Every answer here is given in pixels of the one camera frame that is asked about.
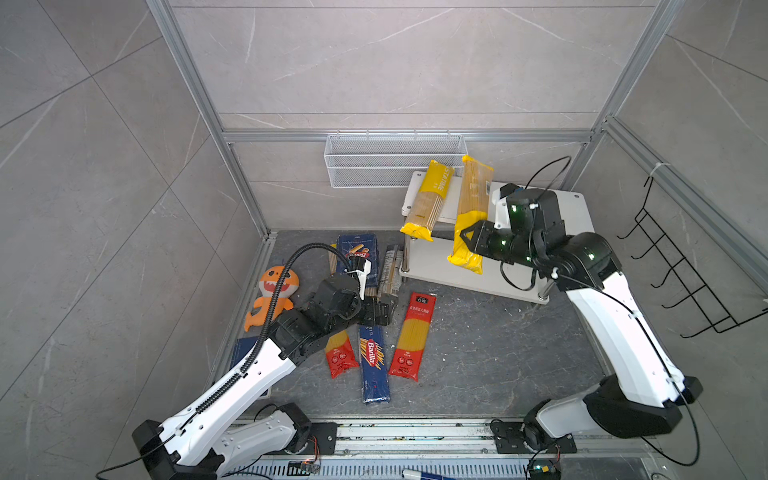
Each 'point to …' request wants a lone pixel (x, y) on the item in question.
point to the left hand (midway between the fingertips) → (383, 293)
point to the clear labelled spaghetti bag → (391, 278)
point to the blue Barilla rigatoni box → (364, 245)
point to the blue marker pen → (423, 475)
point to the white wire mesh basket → (360, 161)
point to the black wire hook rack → (700, 301)
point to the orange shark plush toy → (268, 283)
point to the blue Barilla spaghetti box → (374, 368)
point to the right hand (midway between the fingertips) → (464, 232)
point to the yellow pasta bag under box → (370, 291)
